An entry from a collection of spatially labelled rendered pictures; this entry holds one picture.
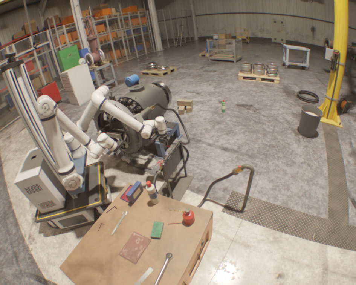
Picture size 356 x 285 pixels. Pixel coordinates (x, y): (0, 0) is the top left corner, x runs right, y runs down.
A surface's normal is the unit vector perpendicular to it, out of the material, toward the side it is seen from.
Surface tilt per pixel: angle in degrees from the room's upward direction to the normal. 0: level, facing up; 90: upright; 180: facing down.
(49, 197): 90
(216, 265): 0
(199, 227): 0
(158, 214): 0
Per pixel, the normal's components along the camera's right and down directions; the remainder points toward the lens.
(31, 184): 0.35, 0.52
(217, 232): -0.14, -0.79
